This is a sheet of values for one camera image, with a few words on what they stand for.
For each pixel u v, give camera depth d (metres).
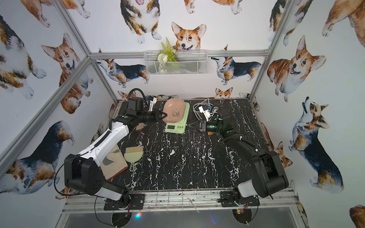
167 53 0.82
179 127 0.77
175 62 0.86
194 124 0.76
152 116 0.72
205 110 0.74
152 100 0.76
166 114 0.80
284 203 0.74
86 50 0.88
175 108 0.80
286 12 0.75
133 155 0.90
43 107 0.62
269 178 0.43
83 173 0.42
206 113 0.74
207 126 0.71
